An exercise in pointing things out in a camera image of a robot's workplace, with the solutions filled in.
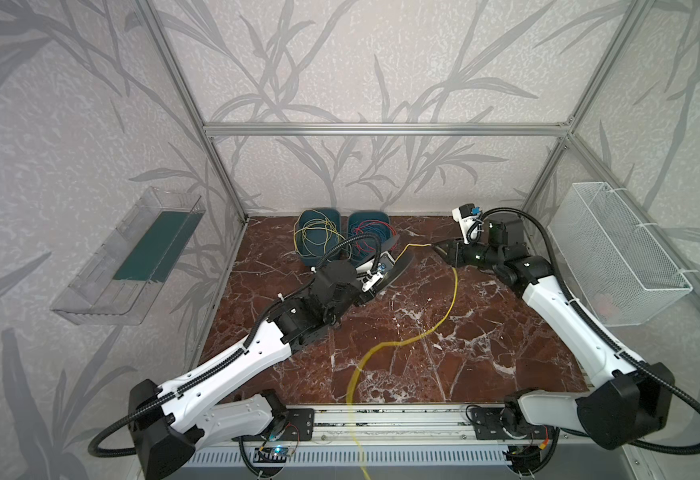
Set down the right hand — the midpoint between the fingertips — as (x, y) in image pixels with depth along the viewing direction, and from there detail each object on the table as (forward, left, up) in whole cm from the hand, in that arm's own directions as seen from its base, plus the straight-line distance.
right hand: (438, 235), depth 78 cm
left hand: (-8, +17, +3) cm, 19 cm away
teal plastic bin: (+30, +32, -23) cm, 50 cm away
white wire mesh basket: (-16, -36, +6) cm, 40 cm away
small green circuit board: (-45, +41, -27) cm, 67 cm away
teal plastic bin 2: (+25, +22, -22) cm, 39 cm away
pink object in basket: (-17, -40, -7) cm, 44 cm away
